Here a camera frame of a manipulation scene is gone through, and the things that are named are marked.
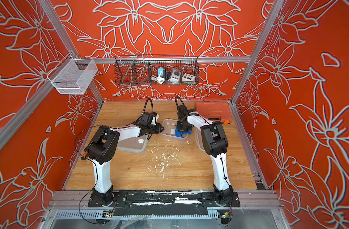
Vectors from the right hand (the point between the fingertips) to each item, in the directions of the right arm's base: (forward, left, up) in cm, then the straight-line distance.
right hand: (178, 129), depth 100 cm
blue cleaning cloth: (-5, -1, +3) cm, 6 cm away
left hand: (0, +10, +2) cm, 11 cm away
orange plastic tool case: (+15, -28, +3) cm, 32 cm away
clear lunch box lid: (-8, -14, 0) cm, 16 cm away
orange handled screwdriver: (-20, +59, +2) cm, 62 cm away
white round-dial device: (+22, +2, +30) cm, 38 cm away
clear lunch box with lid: (+2, +7, -1) cm, 8 cm away
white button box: (+23, -6, +28) cm, 37 cm away
